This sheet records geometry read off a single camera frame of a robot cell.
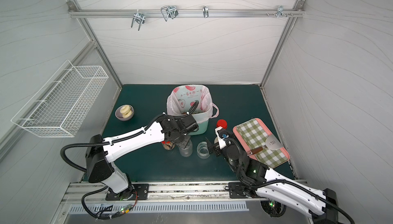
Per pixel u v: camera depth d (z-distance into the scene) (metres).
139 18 0.79
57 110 0.67
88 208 0.67
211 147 0.64
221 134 0.59
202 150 0.86
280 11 0.76
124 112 0.98
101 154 0.42
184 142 0.68
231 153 0.54
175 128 0.52
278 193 0.58
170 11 0.77
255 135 0.93
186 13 0.78
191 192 0.75
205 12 0.78
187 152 0.83
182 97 0.89
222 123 0.96
